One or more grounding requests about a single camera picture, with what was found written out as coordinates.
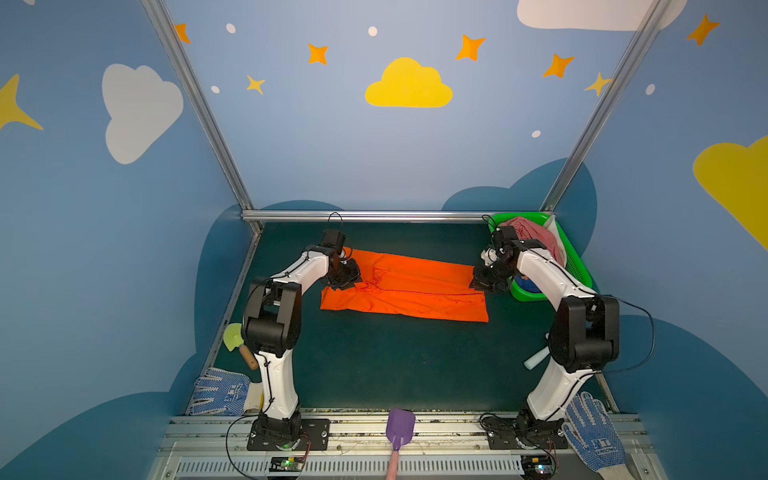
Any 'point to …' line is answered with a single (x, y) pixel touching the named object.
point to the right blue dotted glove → (595, 438)
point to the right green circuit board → (538, 466)
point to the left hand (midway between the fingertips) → (364, 279)
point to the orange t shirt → (393, 284)
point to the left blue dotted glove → (219, 393)
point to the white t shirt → (552, 224)
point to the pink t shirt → (528, 230)
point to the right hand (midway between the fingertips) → (475, 282)
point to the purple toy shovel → (400, 426)
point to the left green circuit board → (287, 463)
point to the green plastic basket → (575, 265)
